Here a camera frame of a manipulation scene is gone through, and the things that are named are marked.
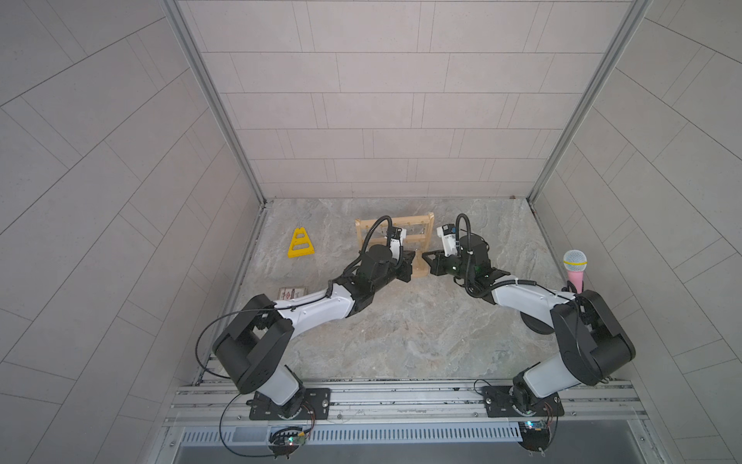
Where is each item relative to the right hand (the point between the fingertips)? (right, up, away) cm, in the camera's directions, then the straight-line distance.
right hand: (422, 255), depth 88 cm
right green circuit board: (+25, -42, -18) cm, 52 cm away
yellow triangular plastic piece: (-42, +2, +15) cm, 44 cm away
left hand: (-2, +1, -6) cm, 6 cm away
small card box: (-41, -12, +1) cm, 43 cm away
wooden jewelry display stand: (0, -1, -2) cm, 2 cm away
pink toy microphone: (+34, +1, -20) cm, 39 cm away
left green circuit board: (-34, -40, -22) cm, 57 cm away
